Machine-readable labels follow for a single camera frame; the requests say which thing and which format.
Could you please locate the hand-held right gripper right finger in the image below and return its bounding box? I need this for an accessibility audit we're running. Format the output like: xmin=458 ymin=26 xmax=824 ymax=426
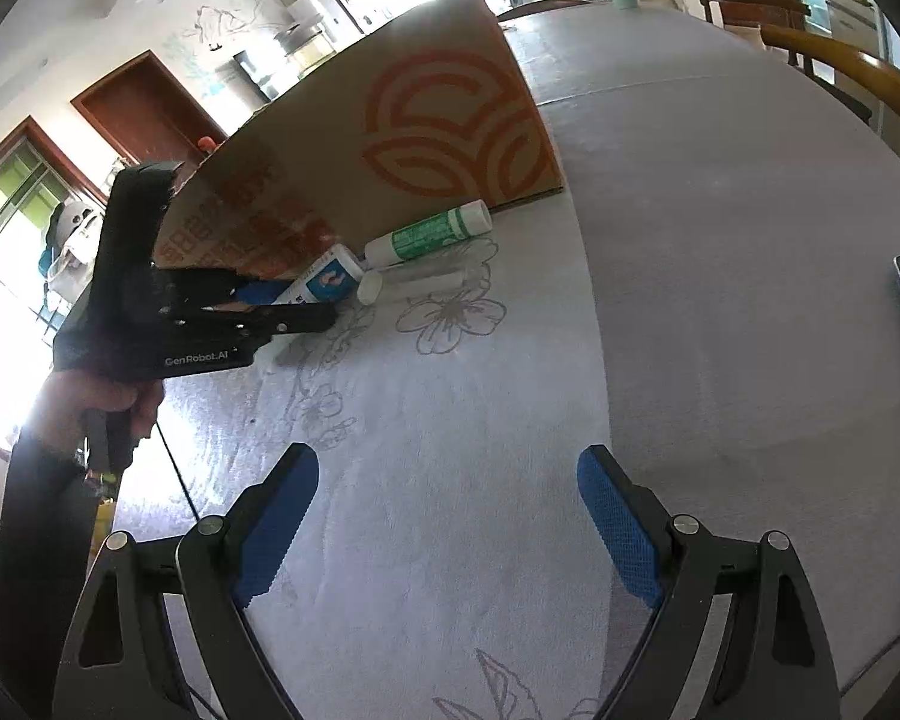
xmin=576 ymin=444 xmax=845 ymax=720

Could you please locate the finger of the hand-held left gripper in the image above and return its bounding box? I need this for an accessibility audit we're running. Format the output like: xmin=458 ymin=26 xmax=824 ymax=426
xmin=154 ymin=268 xmax=290 ymax=310
xmin=172 ymin=304 xmax=340 ymax=340

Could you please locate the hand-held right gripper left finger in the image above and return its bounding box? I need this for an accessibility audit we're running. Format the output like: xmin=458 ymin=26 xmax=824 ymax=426
xmin=52 ymin=441 xmax=321 ymax=720

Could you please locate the white tube blue label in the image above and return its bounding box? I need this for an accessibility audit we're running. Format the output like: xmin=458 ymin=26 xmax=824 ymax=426
xmin=270 ymin=244 xmax=366 ymax=308

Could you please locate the cardboard box orange print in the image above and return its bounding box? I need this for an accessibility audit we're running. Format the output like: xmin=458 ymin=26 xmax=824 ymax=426
xmin=152 ymin=0 xmax=567 ymax=282

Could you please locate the person's left forearm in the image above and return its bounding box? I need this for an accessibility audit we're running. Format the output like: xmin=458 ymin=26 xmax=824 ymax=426
xmin=0 ymin=427 xmax=98 ymax=720

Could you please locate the person's left hand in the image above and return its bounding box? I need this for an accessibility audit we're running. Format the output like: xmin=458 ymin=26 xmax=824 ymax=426
xmin=34 ymin=371 xmax=164 ymax=458

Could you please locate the white lip balm stick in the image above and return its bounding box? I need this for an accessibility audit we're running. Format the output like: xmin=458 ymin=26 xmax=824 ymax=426
xmin=356 ymin=259 xmax=470 ymax=306

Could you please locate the green white tube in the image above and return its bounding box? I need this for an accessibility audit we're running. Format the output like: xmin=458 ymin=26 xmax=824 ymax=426
xmin=364 ymin=199 xmax=494 ymax=269

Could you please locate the brown wooden door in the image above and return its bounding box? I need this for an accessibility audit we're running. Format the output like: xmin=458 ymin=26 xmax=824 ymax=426
xmin=71 ymin=50 xmax=230 ymax=166

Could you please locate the light wooden chair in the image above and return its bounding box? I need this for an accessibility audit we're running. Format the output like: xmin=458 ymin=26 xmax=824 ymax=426
xmin=761 ymin=22 xmax=900 ymax=128

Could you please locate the thin black cable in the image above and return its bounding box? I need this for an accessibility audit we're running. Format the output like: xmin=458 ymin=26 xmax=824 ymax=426
xmin=152 ymin=420 xmax=202 ymax=524

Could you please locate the wooden frame window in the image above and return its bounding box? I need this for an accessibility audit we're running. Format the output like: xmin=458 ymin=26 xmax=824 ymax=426
xmin=0 ymin=116 xmax=110 ymax=361

